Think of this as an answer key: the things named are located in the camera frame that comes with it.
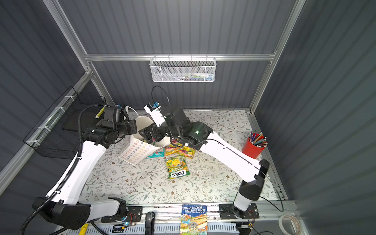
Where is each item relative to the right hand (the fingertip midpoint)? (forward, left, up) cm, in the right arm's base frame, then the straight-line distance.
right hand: (149, 127), depth 61 cm
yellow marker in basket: (+19, +34, -10) cm, 40 cm away
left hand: (+9, +12, -9) cm, 18 cm away
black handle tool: (-30, +2, -33) cm, 45 cm away
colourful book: (-29, -18, -36) cm, 50 cm away
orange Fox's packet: (+9, -4, -36) cm, 37 cm away
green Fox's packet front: (-2, -8, -36) cm, 37 cm away
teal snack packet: (+7, +4, -35) cm, 36 cm away
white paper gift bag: (+1, +11, -18) cm, 21 cm away
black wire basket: (+2, +47, -8) cm, 48 cm away
